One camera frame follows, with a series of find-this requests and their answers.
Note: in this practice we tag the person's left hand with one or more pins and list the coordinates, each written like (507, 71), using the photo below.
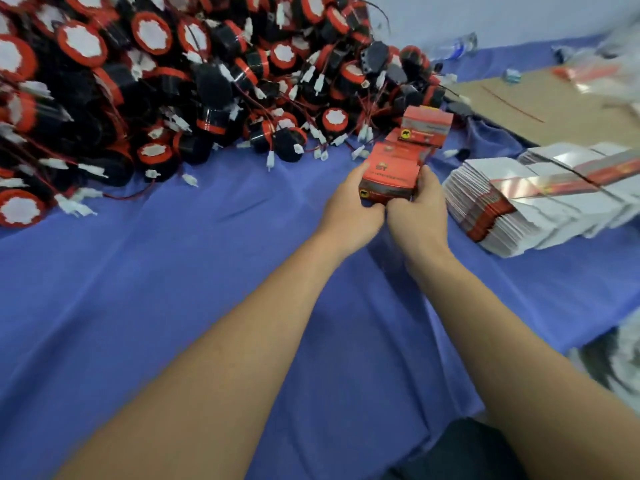
(350, 220)

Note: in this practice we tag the person's right hand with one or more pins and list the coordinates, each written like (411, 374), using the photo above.
(420, 220)

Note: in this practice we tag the stack of box blanks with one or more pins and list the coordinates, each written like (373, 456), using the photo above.
(540, 195)

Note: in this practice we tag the pile of black red buzzers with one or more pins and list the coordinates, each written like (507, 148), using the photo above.
(120, 85)

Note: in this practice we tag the person's left forearm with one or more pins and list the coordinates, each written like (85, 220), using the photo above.
(210, 375)

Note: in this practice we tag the person's right forearm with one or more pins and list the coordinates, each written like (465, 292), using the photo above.
(530, 375)

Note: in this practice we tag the small teal box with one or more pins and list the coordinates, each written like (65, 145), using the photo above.
(512, 76)

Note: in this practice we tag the brown cardboard sheet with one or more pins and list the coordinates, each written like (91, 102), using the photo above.
(540, 105)

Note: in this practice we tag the clear plastic water bottle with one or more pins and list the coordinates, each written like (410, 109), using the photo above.
(455, 47)

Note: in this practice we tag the blue table cloth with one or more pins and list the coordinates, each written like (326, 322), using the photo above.
(150, 295)

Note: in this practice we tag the pile of clear plastic bags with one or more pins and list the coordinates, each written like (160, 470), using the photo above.
(610, 65)

